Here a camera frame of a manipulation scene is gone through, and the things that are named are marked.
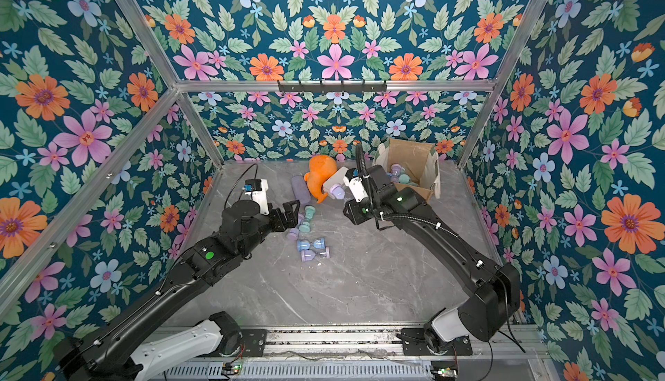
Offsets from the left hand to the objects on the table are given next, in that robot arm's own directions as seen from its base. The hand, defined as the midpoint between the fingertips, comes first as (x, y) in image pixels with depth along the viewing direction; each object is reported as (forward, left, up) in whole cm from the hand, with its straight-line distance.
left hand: (290, 203), depth 71 cm
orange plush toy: (+33, -6, -20) cm, 39 cm away
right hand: (+2, -18, -5) cm, 19 cm away
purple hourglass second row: (-4, -1, -26) cm, 26 cm away
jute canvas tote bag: (+31, -45, -20) cm, 58 cm away
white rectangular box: (+29, -13, -24) cm, 40 cm away
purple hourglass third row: (+5, -13, -2) cm, 14 cm away
